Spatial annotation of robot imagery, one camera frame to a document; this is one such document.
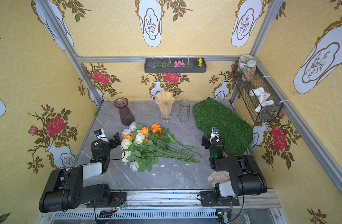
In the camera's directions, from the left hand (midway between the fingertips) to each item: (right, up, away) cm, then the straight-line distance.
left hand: (106, 135), depth 90 cm
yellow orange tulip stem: (+38, 0, +11) cm, 40 cm away
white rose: (+12, +2, +4) cm, 13 cm away
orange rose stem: (+29, -5, -7) cm, 30 cm away
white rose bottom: (+21, -16, -9) cm, 28 cm away
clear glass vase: (+51, +17, +6) cm, 54 cm away
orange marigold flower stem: (+33, -2, +4) cm, 34 cm away
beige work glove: (+69, -23, -9) cm, 74 cm away
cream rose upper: (+23, -1, -6) cm, 24 cm away
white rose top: (+15, +5, +7) cm, 17 cm away
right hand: (+72, 0, +3) cm, 72 cm away
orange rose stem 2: (+44, -11, -1) cm, 45 cm away
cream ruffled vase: (+38, +24, +10) cm, 46 cm away
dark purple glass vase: (+7, +11, +19) cm, 23 cm away
